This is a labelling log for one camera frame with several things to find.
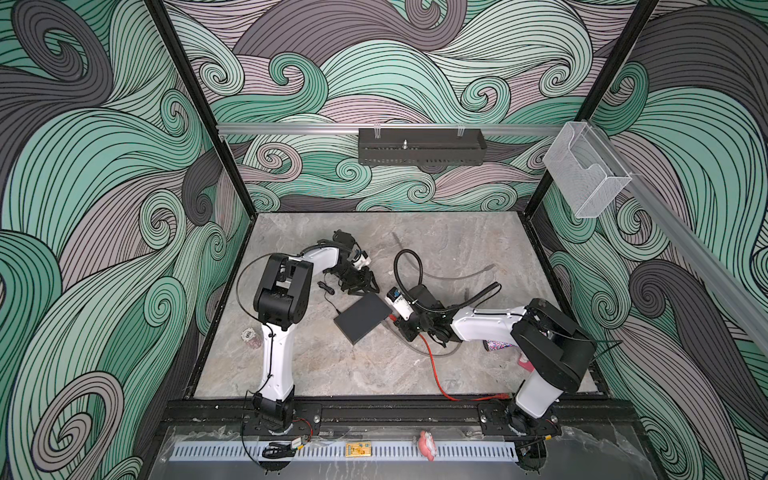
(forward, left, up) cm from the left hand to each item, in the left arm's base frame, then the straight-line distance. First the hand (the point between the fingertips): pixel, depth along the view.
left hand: (374, 290), depth 96 cm
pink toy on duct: (-42, -13, +5) cm, 44 cm away
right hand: (-10, -7, -1) cm, 12 cm away
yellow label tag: (-43, +3, 0) cm, 43 cm away
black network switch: (-9, +3, 0) cm, 10 cm away
